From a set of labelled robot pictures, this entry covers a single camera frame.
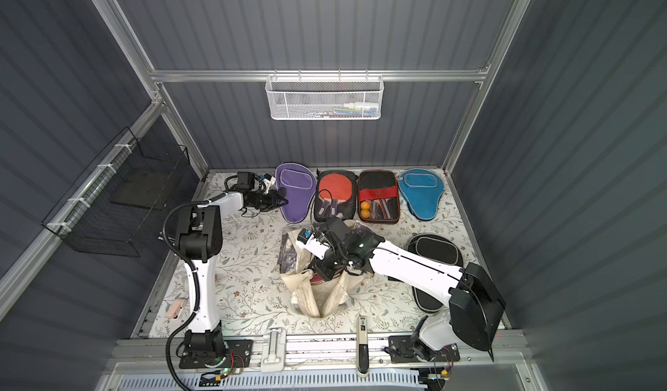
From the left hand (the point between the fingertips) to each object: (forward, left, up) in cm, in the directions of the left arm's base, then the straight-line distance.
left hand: (291, 202), depth 105 cm
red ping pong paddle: (+12, -18, -4) cm, 22 cm away
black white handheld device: (-52, -26, 0) cm, 58 cm away
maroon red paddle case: (-37, -13, +12) cm, 41 cm away
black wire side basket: (-21, +45, +24) cm, 56 cm away
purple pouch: (+10, -3, 0) cm, 10 cm away
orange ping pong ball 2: (-6, -30, -1) cm, 31 cm away
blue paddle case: (+7, -55, -1) cm, 56 cm away
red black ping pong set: (+3, -36, -1) cm, 36 cm away
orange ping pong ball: (-1, -30, -1) cm, 30 cm away
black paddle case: (-22, -55, +2) cm, 59 cm away
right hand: (-32, -12, +10) cm, 36 cm away
